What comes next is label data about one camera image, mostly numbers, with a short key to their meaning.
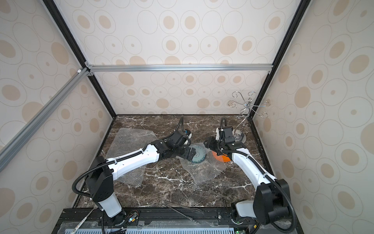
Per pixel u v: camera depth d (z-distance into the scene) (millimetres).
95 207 752
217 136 768
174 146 625
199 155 949
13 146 522
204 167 918
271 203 408
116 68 913
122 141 1029
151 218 748
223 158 906
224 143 652
